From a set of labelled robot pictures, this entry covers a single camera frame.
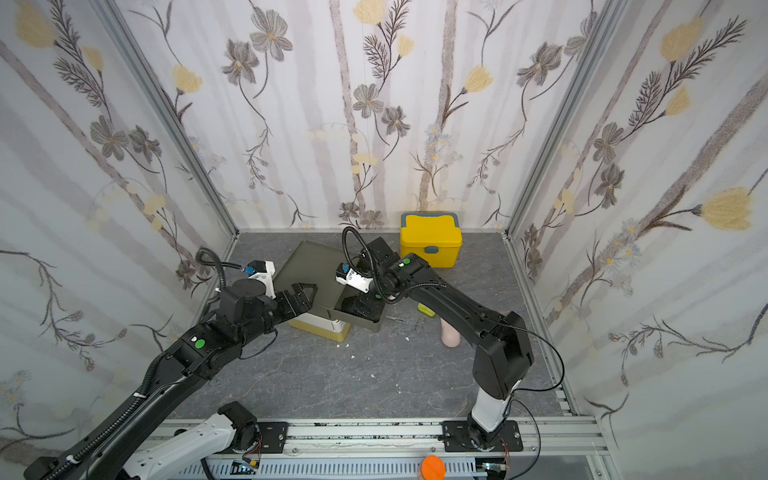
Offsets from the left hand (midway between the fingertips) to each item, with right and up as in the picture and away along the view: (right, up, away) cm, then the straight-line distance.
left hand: (310, 292), depth 70 cm
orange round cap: (+28, -36, -8) cm, 47 cm away
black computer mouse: (+12, -4, 0) cm, 12 cm away
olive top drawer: (+9, -8, +7) cm, 14 cm away
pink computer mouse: (+38, -16, +20) cm, 45 cm away
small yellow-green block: (+31, -9, +26) cm, 41 cm away
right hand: (+13, -1, +9) cm, 16 cm away
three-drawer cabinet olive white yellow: (-3, +6, +19) cm, 21 cm away
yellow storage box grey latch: (+35, +15, +31) cm, 49 cm away
